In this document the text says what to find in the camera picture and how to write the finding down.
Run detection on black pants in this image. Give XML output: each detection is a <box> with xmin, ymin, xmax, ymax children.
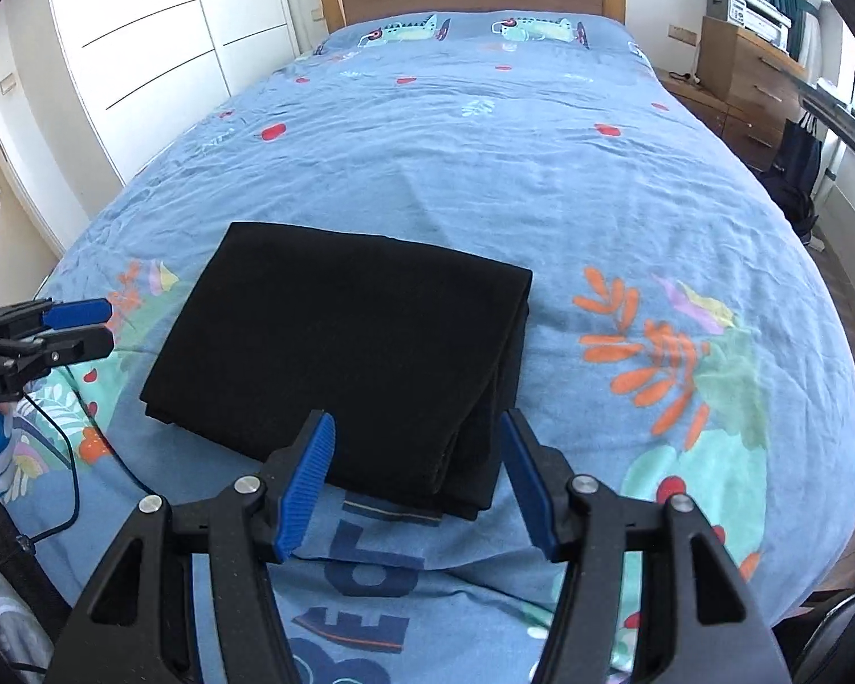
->
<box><xmin>141</xmin><ymin>222</ymin><xmax>532</xmax><ymax>519</ymax></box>

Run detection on white door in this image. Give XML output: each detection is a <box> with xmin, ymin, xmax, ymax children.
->
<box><xmin>0</xmin><ymin>99</ymin><xmax>63</xmax><ymax>315</ymax></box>

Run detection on white wardrobe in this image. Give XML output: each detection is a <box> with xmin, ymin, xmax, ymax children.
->
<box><xmin>49</xmin><ymin>0</ymin><xmax>298</xmax><ymax>181</ymax></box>

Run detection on blue patterned bed cover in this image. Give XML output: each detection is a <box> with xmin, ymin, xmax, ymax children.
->
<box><xmin>0</xmin><ymin>9</ymin><xmax>855</xmax><ymax>684</ymax></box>

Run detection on dark blue bag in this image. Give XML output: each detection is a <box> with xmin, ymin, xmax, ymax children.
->
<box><xmin>757</xmin><ymin>113</ymin><xmax>823</xmax><ymax>244</ymax></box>

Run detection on long grey desk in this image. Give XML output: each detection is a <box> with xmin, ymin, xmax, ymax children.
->
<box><xmin>795</xmin><ymin>79</ymin><xmax>855</xmax><ymax>154</ymax></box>

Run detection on wooden nightstand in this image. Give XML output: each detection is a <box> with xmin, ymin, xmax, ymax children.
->
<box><xmin>656</xmin><ymin>70</ymin><xmax>727</xmax><ymax>136</ymax></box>

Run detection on wooden drawer chest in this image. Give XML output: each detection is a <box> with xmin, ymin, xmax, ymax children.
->
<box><xmin>695</xmin><ymin>15</ymin><xmax>806</xmax><ymax>170</ymax></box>

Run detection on white printer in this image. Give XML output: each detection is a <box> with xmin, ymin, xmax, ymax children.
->
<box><xmin>706</xmin><ymin>0</ymin><xmax>791</xmax><ymax>51</ymax></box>

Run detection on black cable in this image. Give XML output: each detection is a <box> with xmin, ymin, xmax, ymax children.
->
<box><xmin>0</xmin><ymin>366</ymin><xmax>159</xmax><ymax>578</ymax></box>

